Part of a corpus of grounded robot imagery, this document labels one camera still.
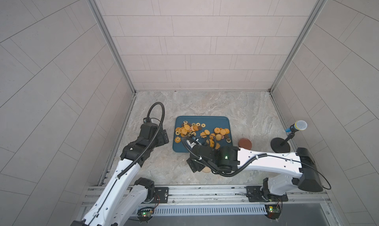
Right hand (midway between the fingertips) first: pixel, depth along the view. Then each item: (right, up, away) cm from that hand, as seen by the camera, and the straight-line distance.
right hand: (193, 159), depth 70 cm
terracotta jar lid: (+31, +3, +19) cm, 37 cm away
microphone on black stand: (+52, +2, +17) cm, 55 cm away
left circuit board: (-21, -22, -6) cm, 31 cm away
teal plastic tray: (+12, +10, +21) cm, 26 cm away
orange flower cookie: (+6, +7, +22) cm, 23 cm away
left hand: (-17, +11, +8) cm, 21 cm away
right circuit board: (+38, -23, -2) cm, 44 cm away
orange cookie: (+11, +7, +21) cm, 25 cm away
